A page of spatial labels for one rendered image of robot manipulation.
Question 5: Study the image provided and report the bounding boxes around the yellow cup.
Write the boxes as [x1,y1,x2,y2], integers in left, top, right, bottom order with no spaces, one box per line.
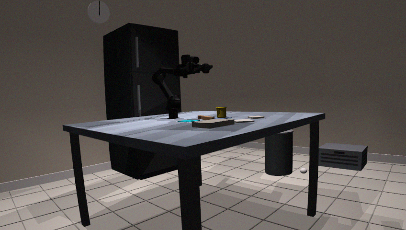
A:
[216,107,227,118]

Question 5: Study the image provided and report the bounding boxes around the wooden plank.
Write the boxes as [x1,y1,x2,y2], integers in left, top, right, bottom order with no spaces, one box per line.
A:
[198,115,214,120]

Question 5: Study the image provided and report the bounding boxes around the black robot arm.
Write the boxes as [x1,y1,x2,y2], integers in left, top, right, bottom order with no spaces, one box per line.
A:
[152,55,199,119]

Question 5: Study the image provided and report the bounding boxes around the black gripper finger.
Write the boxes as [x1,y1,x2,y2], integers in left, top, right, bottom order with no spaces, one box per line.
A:
[204,63,213,73]
[191,62,204,72]

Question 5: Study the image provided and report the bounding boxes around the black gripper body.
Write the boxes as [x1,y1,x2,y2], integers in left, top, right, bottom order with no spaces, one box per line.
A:
[186,62,205,74]

